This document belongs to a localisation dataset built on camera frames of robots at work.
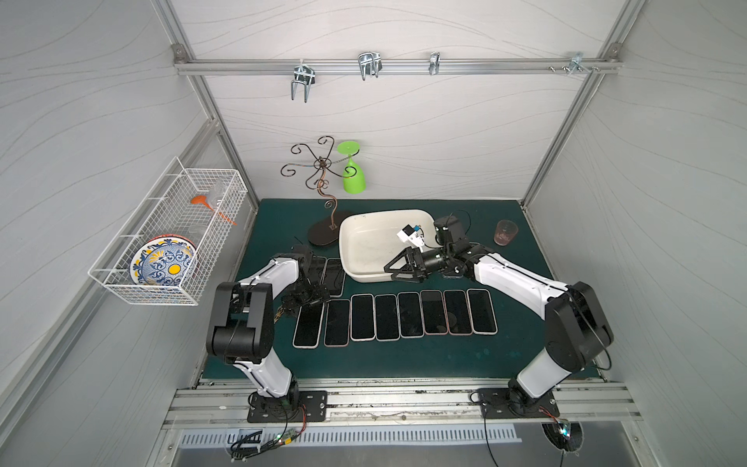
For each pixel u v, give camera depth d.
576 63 0.77
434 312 0.89
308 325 0.87
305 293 0.79
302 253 0.70
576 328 0.45
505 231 1.08
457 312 0.92
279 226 1.14
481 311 0.91
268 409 0.67
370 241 1.09
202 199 0.77
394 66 0.79
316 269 1.02
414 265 0.71
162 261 0.62
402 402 0.75
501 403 0.73
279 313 0.90
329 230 1.11
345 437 0.70
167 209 0.70
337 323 0.86
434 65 0.78
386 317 0.88
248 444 0.69
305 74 0.78
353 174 0.84
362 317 0.92
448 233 0.67
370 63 0.77
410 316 0.89
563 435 0.72
